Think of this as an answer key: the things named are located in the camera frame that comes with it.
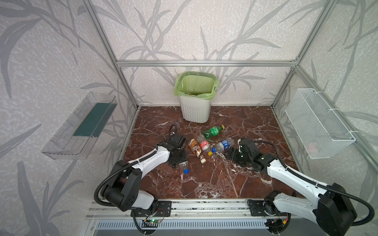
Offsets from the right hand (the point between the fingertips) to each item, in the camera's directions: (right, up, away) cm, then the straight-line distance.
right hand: (227, 151), depth 84 cm
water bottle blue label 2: (-24, -9, +1) cm, 26 cm away
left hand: (-24, -3, +4) cm, 24 cm away
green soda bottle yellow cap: (-6, +10, +15) cm, 19 cm away
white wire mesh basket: (+37, +13, -20) cm, 44 cm away
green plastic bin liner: (-16, +44, +22) cm, 51 cm away
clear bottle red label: (-13, +3, +8) cm, 16 cm away
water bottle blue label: (0, +2, +9) cm, 9 cm away
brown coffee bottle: (-18, 0, +7) cm, 19 cm away
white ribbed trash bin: (-19, +25, +12) cm, 33 cm away
